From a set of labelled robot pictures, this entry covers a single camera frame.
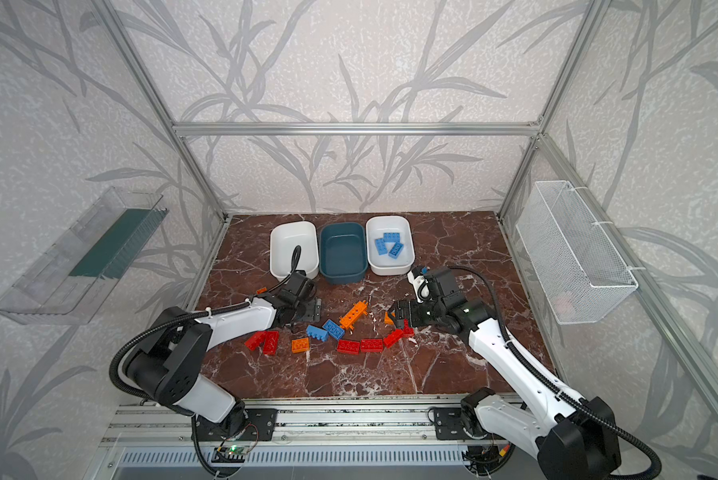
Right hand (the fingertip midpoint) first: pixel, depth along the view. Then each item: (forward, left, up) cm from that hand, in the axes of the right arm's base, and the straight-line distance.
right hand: (403, 301), depth 80 cm
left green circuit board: (-33, +43, -16) cm, 56 cm away
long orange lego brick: (+3, +14, -13) cm, 20 cm away
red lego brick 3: (-6, +38, -13) cm, 41 cm away
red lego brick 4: (-6, +43, -12) cm, 45 cm away
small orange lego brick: (+11, +46, -13) cm, 49 cm away
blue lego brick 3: (+34, +2, -13) cm, 37 cm away
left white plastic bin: (+33, +42, -13) cm, 56 cm away
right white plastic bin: (+21, +6, -12) cm, 24 cm away
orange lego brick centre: (+1, +4, -14) cm, 14 cm away
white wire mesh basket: (-4, -35, +21) cm, 41 cm away
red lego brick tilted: (-5, +3, -13) cm, 14 cm away
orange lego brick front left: (-7, +30, -14) cm, 34 cm away
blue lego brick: (-4, +25, -12) cm, 28 cm away
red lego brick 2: (-7, +8, -14) cm, 18 cm away
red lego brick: (-8, +16, -14) cm, 22 cm away
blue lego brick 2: (-2, +21, -14) cm, 25 cm away
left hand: (+7, +29, -12) cm, 32 cm away
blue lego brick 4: (+29, +6, -13) cm, 32 cm away
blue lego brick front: (+28, 0, -13) cm, 31 cm away
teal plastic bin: (+27, +20, -15) cm, 37 cm away
